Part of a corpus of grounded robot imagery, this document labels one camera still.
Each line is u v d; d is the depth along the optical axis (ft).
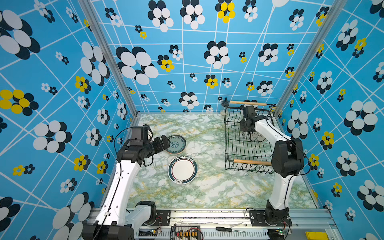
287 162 1.73
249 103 3.23
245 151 3.16
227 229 2.29
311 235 2.28
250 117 2.42
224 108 3.36
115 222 1.23
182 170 2.92
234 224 2.37
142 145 1.80
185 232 2.23
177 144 3.25
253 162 2.42
